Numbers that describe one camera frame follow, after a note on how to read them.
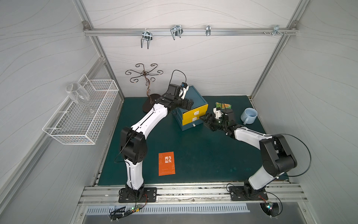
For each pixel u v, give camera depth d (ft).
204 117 2.83
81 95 2.06
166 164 2.76
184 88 2.52
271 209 2.36
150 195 2.42
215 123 2.58
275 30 2.51
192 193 2.46
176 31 2.50
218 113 2.80
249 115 3.29
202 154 3.01
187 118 2.84
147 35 2.57
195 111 2.81
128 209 2.27
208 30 2.57
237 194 2.41
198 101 2.91
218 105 3.77
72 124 2.13
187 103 2.56
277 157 1.53
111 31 2.56
